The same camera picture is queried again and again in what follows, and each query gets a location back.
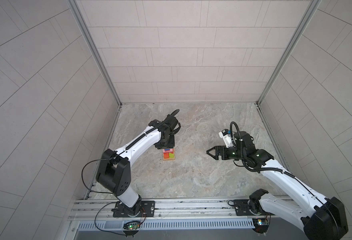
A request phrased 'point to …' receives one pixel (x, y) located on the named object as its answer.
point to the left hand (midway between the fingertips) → (172, 144)
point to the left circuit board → (131, 227)
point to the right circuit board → (260, 222)
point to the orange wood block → (166, 155)
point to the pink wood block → (171, 150)
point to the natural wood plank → (169, 159)
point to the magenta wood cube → (167, 149)
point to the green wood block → (171, 155)
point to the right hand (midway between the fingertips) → (212, 152)
